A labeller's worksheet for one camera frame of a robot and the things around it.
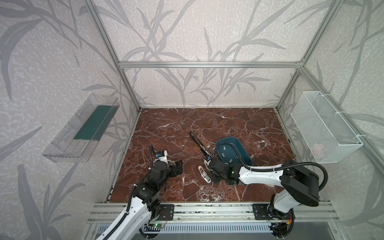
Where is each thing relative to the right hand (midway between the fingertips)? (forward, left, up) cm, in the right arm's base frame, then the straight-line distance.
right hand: (211, 167), depth 87 cm
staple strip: (+13, -9, -1) cm, 16 cm away
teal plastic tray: (+9, -12, -1) cm, 15 cm away
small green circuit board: (-28, +26, -1) cm, 38 cm away
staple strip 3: (+4, -12, -1) cm, 13 cm away
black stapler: (+13, +5, -1) cm, 14 cm away
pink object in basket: (+1, -53, +18) cm, 56 cm away
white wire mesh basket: (+1, -49, +32) cm, 58 cm away
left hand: (+2, +19, +8) cm, 20 cm away
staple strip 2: (+8, -8, -2) cm, 12 cm away
